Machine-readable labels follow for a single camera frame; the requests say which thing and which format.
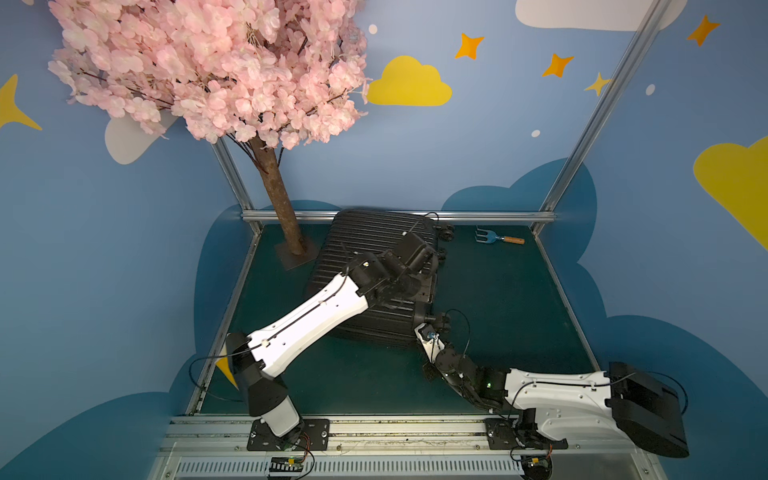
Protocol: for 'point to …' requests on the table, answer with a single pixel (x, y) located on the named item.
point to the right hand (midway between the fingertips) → (423, 340)
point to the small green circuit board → (286, 464)
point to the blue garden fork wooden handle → (491, 237)
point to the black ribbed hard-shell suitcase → (355, 232)
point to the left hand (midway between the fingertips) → (429, 282)
